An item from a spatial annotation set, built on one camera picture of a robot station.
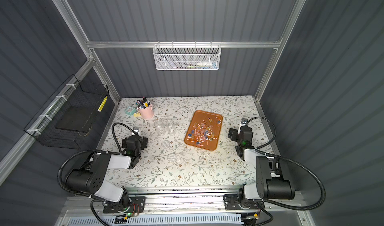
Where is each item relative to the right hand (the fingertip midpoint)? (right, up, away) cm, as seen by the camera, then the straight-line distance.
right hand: (242, 129), depth 92 cm
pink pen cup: (-64, +10, +13) cm, 66 cm away
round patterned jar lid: (-48, -9, +2) cm, 49 cm away
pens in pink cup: (-65, +16, +9) cm, 68 cm away
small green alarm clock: (-78, +12, +19) cm, 81 cm away
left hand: (-67, -5, 0) cm, 67 cm away
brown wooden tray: (-29, +8, +17) cm, 35 cm away
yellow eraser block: (-73, +9, +17) cm, 75 cm away
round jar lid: (-44, -16, -4) cm, 47 cm away
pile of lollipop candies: (-24, -3, +7) cm, 25 cm away
